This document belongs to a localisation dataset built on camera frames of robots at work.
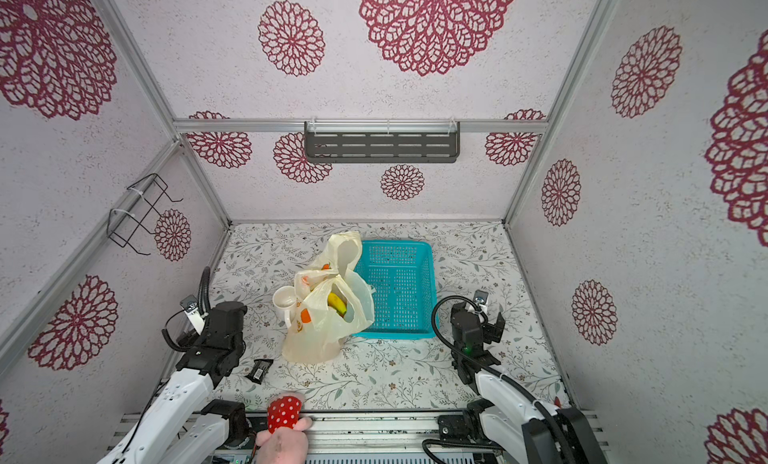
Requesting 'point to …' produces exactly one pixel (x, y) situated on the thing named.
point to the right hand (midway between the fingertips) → (483, 305)
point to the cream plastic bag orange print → (327, 312)
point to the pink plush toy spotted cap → (285, 440)
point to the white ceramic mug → (285, 304)
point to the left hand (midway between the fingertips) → (207, 325)
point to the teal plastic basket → (401, 274)
